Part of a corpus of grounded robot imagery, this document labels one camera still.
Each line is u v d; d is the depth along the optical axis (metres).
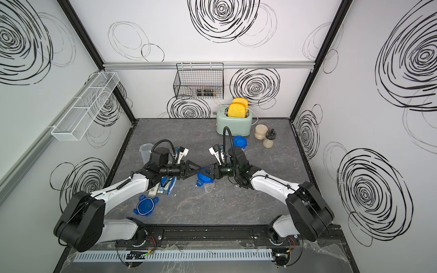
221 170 0.70
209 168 0.72
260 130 1.05
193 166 0.75
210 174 0.71
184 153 0.78
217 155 0.72
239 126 1.02
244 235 0.75
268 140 1.02
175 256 0.96
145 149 1.00
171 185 0.89
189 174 0.72
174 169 0.73
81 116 0.75
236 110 0.99
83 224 0.41
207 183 0.77
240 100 0.99
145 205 0.82
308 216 0.42
